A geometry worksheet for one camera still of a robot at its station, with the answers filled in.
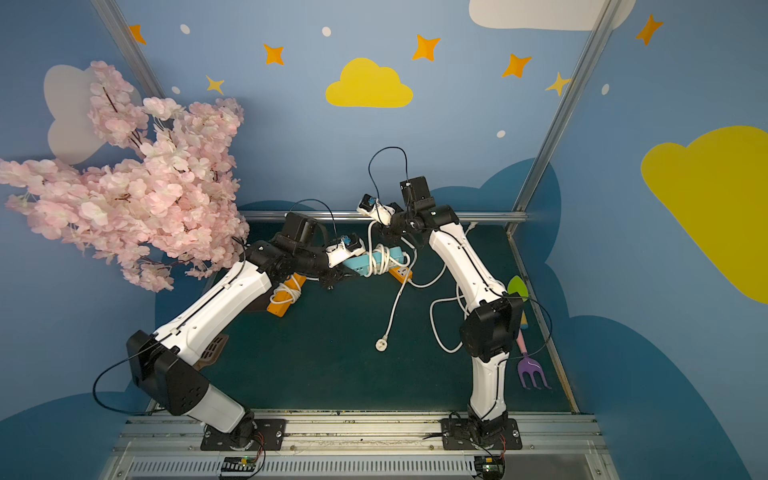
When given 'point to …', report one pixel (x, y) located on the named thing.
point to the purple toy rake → (528, 364)
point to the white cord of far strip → (445, 298)
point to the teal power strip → (361, 263)
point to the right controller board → (489, 467)
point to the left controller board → (238, 464)
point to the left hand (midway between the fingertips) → (355, 263)
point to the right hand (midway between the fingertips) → (380, 220)
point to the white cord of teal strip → (381, 269)
